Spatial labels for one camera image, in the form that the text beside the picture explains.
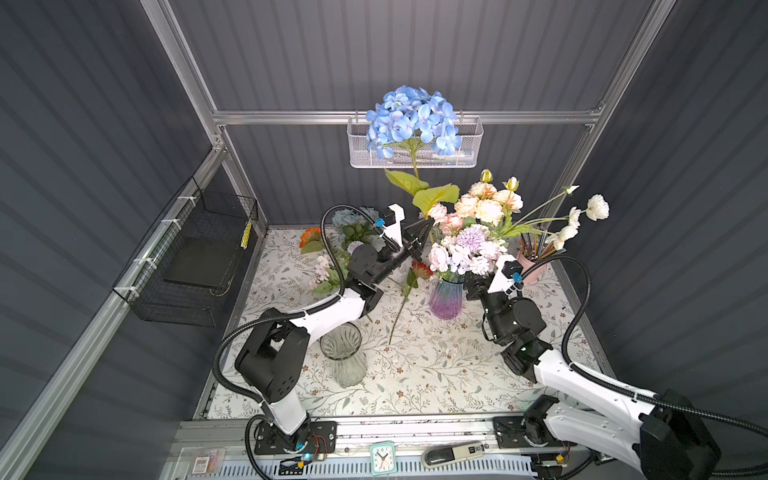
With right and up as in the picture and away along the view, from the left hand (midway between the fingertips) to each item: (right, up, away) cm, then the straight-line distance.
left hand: (434, 219), depth 69 cm
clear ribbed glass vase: (-23, -31, +5) cm, 38 cm away
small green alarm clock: (-12, -56, 0) cm, 57 cm away
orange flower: (-40, -3, +40) cm, 56 cm away
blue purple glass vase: (+9, -24, +30) cm, 39 cm away
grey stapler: (0, -54, -2) cm, 54 cm away
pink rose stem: (+5, 0, +8) cm, 10 cm away
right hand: (+12, -10, +3) cm, 16 cm away
